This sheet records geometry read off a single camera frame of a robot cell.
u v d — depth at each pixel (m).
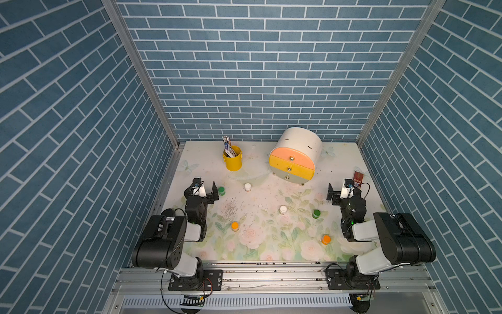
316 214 0.89
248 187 0.99
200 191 0.77
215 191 0.85
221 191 0.96
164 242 0.45
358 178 1.05
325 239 0.83
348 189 0.77
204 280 0.73
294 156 0.87
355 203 0.71
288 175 0.98
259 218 0.91
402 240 0.46
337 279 0.74
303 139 0.93
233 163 1.04
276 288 0.73
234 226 0.85
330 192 0.84
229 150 0.94
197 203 0.69
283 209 0.91
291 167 0.92
